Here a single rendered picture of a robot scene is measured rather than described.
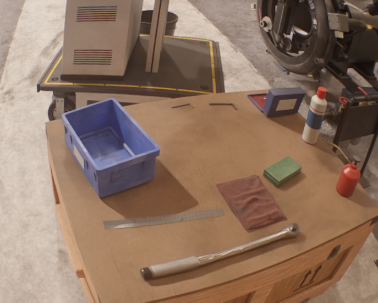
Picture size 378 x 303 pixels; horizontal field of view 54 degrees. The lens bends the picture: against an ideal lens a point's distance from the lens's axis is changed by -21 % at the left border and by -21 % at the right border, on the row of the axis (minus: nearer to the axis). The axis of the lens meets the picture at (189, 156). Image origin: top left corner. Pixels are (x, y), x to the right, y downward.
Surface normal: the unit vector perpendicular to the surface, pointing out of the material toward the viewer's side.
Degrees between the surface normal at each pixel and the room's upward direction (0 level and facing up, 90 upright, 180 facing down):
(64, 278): 0
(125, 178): 90
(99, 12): 90
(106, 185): 90
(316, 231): 0
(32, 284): 0
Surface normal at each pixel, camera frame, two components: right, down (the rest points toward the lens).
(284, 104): 0.37, 0.73
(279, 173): 0.12, -0.77
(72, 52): -0.02, 0.62
